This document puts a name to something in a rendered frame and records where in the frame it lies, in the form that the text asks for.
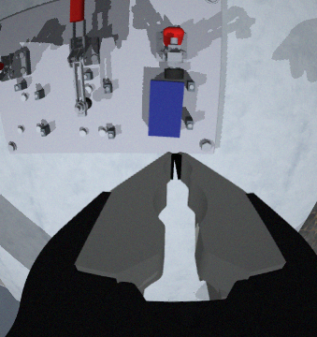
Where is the blue rectangular plate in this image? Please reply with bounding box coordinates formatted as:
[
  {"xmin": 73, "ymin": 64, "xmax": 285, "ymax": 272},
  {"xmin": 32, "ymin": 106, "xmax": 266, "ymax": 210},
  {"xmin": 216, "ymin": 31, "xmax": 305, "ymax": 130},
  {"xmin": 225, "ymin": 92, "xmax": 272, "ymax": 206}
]
[{"xmin": 148, "ymin": 79, "xmax": 184, "ymax": 138}]

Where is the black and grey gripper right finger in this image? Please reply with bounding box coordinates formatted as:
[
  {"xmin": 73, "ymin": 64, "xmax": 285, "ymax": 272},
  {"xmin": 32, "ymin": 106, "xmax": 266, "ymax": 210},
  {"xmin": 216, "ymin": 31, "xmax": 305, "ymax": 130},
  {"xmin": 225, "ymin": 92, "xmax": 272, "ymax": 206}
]
[{"xmin": 174, "ymin": 152, "xmax": 317, "ymax": 311}]

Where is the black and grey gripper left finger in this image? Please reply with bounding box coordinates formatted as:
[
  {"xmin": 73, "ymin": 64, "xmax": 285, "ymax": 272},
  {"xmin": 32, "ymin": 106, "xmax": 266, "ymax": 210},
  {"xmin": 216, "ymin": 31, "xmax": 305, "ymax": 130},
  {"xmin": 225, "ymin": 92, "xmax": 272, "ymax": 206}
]
[{"xmin": 5, "ymin": 152, "xmax": 175, "ymax": 337}]

